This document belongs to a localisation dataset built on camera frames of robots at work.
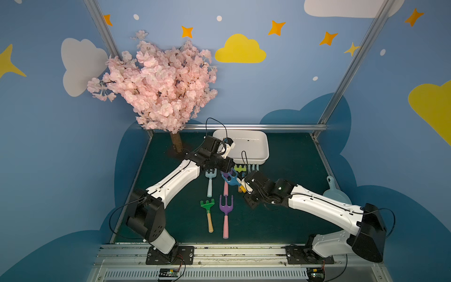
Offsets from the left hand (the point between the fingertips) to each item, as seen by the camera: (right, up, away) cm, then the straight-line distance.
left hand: (234, 161), depth 83 cm
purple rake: (-4, -25, +4) cm, 25 cm away
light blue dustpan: (+54, -18, +9) cm, 58 cm away
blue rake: (0, -8, -6) cm, 10 cm away
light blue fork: (-13, -9, +18) cm, 24 cm away
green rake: (-13, -23, +5) cm, 27 cm away
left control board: (-28, -46, -11) cm, 55 cm away
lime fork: (+4, -6, +20) cm, 21 cm away
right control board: (+34, -47, -11) cm, 59 cm away
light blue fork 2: (+12, -5, +21) cm, 25 cm away
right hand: (+7, -14, -4) cm, 16 cm away
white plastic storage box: (+13, +8, +33) cm, 37 cm away
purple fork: (-4, -16, +10) cm, 19 cm away
